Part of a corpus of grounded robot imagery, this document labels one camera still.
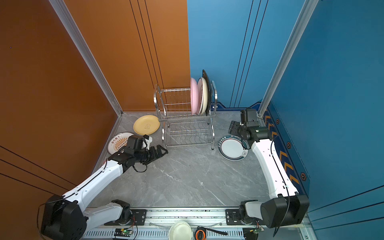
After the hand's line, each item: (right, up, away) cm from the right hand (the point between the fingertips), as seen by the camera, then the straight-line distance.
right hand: (234, 128), depth 78 cm
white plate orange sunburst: (-75, -10, +24) cm, 79 cm away
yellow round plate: (-58, +2, +34) cm, 68 cm away
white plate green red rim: (+3, -14, +21) cm, 25 cm away
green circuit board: (-55, -50, -8) cm, 75 cm away
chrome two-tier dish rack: (-32, 0, +27) cm, 42 cm away
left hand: (-39, -14, +4) cm, 41 cm away
